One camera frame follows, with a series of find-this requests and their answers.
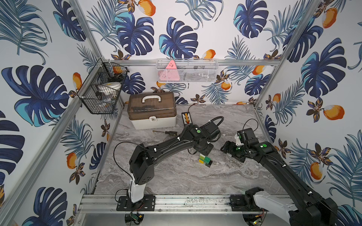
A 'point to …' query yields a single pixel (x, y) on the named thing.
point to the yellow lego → (201, 161)
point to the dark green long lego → (206, 160)
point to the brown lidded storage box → (150, 110)
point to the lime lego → (201, 157)
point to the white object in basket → (111, 88)
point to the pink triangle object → (170, 73)
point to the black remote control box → (186, 118)
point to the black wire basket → (100, 94)
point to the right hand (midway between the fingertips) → (226, 150)
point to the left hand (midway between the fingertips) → (206, 148)
